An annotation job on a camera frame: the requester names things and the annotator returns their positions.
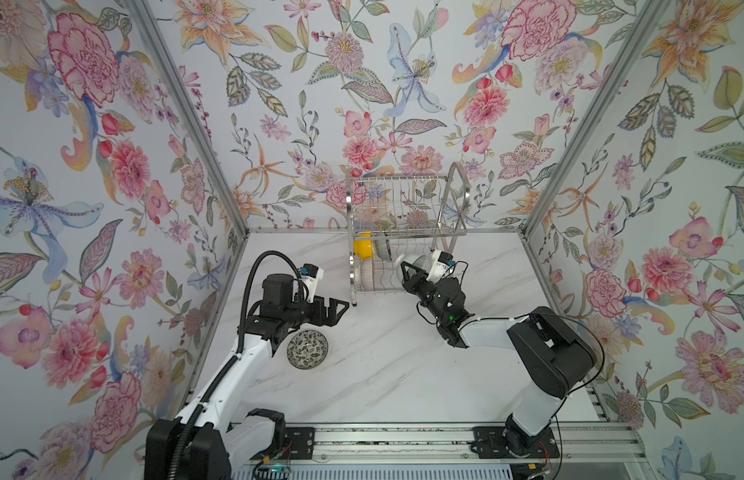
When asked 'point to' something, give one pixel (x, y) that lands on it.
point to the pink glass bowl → (367, 274)
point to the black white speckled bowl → (307, 349)
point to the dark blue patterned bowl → (384, 247)
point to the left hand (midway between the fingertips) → (339, 304)
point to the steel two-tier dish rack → (391, 218)
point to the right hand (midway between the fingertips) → (400, 262)
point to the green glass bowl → (416, 260)
